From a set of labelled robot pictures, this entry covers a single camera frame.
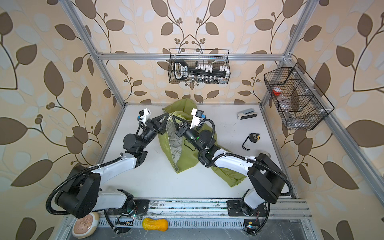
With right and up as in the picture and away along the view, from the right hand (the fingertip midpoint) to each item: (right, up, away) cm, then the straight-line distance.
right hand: (171, 118), depth 67 cm
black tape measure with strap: (+49, -12, +30) cm, 59 cm away
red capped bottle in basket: (+55, +15, +13) cm, 59 cm away
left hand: (-1, +1, -2) cm, 3 cm away
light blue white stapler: (+49, +4, +43) cm, 65 cm away
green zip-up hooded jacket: (+3, -24, +22) cm, 33 cm away
